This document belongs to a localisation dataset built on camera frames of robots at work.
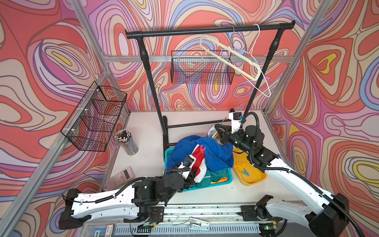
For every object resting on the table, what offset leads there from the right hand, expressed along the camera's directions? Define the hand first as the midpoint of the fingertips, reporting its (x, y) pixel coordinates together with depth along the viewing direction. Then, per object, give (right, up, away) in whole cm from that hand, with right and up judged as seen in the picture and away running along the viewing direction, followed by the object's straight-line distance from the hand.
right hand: (215, 130), depth 71 cm
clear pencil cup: (-50, -5, +11) cm, 51 cm away
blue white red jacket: (-4, -12, -4) cm, 13 cm away
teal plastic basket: (+10, -23, +7) cm, 25 cm away
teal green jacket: (0, -25, +4) cm, 25 cm away
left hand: (-9, -16, -6) cm, 20 cm away
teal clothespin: (+21, -26, +15) cm, 37 cm away
